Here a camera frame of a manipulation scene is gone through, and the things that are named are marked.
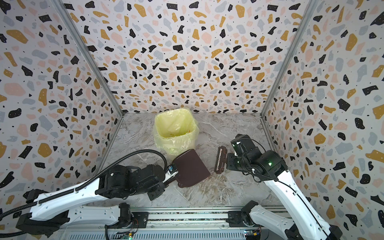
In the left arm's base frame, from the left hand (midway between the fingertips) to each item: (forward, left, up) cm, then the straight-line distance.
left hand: (167, 182), depth 63 cm
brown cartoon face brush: (+14, -26, -7) cm, 30 cm away
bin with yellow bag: (+39, +2, -15) cm, 42 cm away
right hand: (+8, -25, +4) cm, 27 cm away
